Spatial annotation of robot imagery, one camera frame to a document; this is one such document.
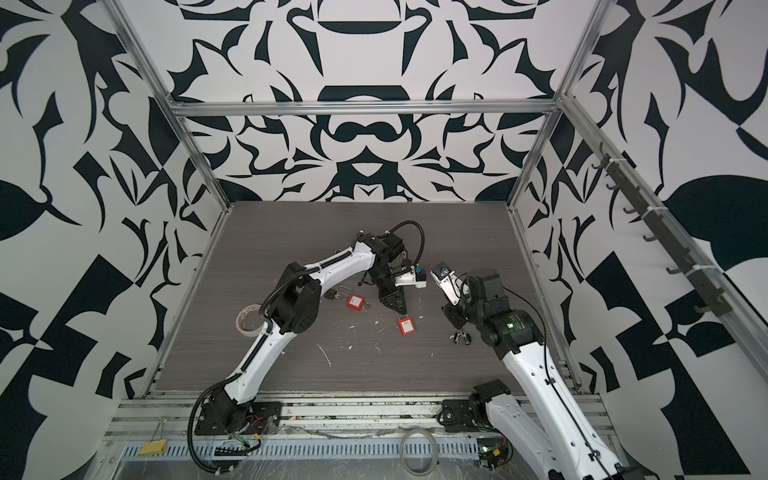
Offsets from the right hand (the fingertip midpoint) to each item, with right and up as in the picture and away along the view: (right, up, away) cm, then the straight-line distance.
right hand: (452, 290), depth 76 cm
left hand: (-11, -7, +15) cm, 19 cm away
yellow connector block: (-71, -36, -6) cm, 79 cm away
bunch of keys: (+5, -14, +11) cm, 18 cm away
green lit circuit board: (+8, -37, -5) cm, 38 cm away
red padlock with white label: (-27, -7, +17) cm, 32 cm away
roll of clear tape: (-60, -11, +13) cm, 62 cm away
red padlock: (-11, -12, +11) cm, 20 cm away
